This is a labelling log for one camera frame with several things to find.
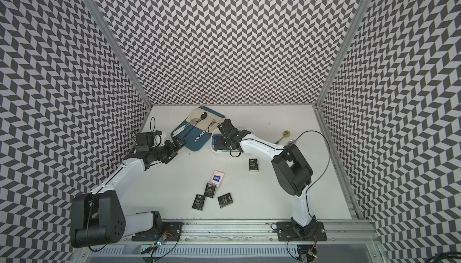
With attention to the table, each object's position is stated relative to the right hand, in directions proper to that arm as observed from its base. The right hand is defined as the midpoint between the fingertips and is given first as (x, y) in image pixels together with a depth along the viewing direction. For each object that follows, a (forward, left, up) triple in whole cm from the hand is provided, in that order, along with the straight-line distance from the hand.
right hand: (223, 145), depth 91 cm
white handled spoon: (+21, +20, -5) cm, 29 cm away
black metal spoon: (+25, +15, -5) cm, 29 cm away
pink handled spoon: (+5, -37, -5) cm, 38 cm away
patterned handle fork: (+10, +15, -5) cm, 18 cm away
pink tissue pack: (-16, +2, -4) cm, 16 cm away
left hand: (-3, +19, +4) cm, 20 cm away
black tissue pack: (-8, -16, -6) cm, 19 cm away
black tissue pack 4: (-25, -2, -5) cm, 26 cm away
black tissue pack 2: (-21, +5, -3) cm, 22 cm away
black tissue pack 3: (-26, +10, -5) cm, 29 cm away
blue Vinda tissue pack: (+5, +5, -2) cm, 8 cm away
